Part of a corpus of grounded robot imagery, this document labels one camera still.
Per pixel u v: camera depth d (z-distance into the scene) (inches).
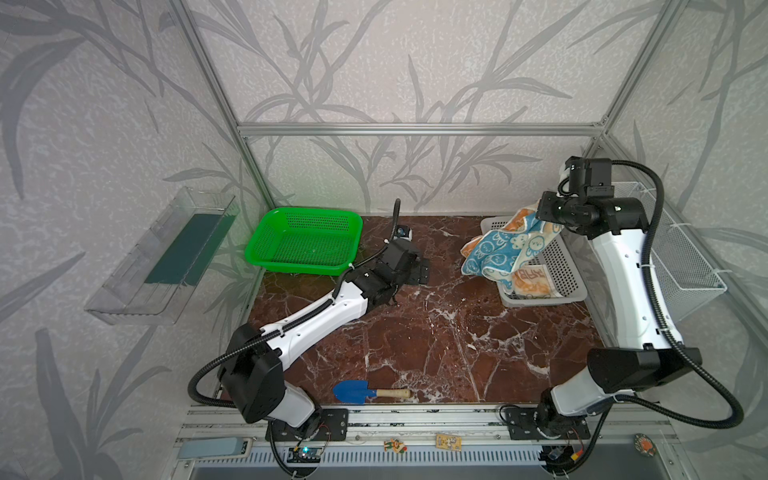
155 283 24.8
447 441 27.8
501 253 34.7
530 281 38.0
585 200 20.4
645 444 27.8
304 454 27.8
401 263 23.5
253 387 16.0
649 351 16.0
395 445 27.8
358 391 31.0
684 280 24.3
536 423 28.6
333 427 28.6
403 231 27.5
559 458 29.4
